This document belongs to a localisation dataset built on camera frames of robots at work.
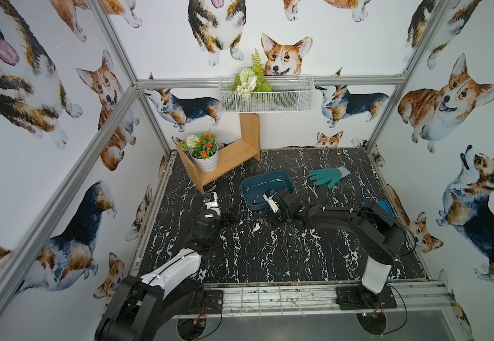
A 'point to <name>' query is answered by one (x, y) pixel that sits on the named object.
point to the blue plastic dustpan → (387, 207)
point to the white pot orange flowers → (204, 150)
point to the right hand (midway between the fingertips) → (274, 207)
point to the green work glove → (331, 175)
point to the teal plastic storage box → (253, 187)
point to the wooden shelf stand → (232, 154)
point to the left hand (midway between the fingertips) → (225, 200)
